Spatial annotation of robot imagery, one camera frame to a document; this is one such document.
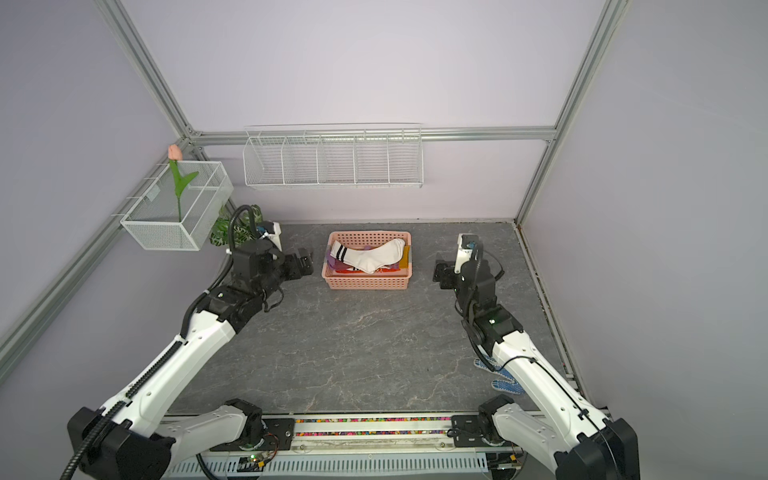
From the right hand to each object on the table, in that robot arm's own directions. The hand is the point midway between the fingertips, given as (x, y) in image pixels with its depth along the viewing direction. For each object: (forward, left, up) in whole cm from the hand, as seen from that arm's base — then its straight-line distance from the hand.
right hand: (458, 258), depth 77 cm
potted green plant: (+9, +58, +2) cm, 59 cm away
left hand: (0, +43, 0) cm, 43 cm away
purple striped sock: (+12, +36, -19) cm, 43 cm away
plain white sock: (+15, +25, -21) cm, 36 cm away
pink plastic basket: (+6, +19, -20) cm, 28 cm away
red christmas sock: (+13, +22, -24) cm, 35 cm away
